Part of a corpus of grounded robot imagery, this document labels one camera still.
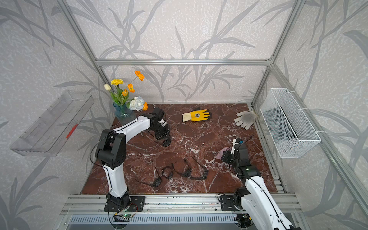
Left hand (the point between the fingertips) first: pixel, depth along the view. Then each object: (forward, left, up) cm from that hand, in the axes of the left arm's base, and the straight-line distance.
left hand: (172, 135), depth 93 cm
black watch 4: (-24, -20, -3) cm, 32 cm away
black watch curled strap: (-18, -1, -7) cm, 20 cm away
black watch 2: (-28, +6, -3) cm, 29 cm away
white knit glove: (+18, -55, -5) cm, 58 cm away
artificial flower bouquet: (+15, +31, +20) cm, 40 cm away
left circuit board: (-42, +19, -7) cm, 47 cm away
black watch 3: (-22, -10, -3) cm, 24 cm away
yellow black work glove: (+23, -20, -5) cm, 31 cm away
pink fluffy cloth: (-13, -30, -2) cm, 32 cm away
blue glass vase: (+15, +35, +4) cm, 38 cm away
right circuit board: (-44, -40, -9) cm, 60 cm away
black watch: (-5, +3, +1) cm, 6 cm away
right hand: (-12, -32, +2) cm, 34 cm away
